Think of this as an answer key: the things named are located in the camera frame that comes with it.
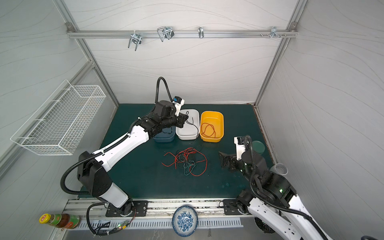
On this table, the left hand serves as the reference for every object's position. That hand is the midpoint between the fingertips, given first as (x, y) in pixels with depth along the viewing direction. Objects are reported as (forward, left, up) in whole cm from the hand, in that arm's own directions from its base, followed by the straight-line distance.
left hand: (189, 114), depth 79 cm
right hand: (-19, -20, -1) cm, 28 cm away
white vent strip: (-46, +12, -27) cm, 55 cm away
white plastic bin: (-3, -1, -8) cm, 9 cm away
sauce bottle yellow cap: (-47, +51, -17) cm, 72 cm away
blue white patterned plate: (-45, +1, -26) cm, 52 cm away
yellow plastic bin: (+12, -15, -27) cm, 33 cm away
